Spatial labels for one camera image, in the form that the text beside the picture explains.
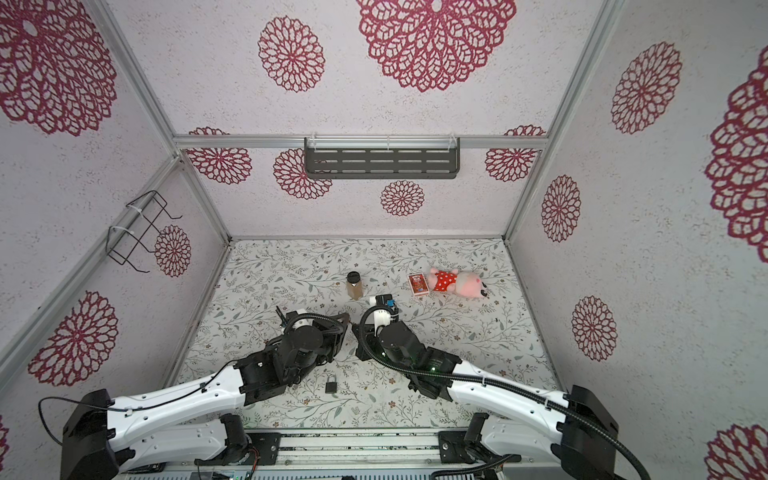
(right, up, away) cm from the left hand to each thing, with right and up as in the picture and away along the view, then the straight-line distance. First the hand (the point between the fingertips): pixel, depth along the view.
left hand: (352, 320), depth 74 cm
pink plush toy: (+36, +7, +25) cm, 44 cm away
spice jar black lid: (-2, +10, +24) cm, 26 cm away
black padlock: (-7, -20, +10) cm, 24 cm away
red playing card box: (+20, +7, +32) cm, 38 cm away
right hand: (0, 0, -2) cm, 2 cm away
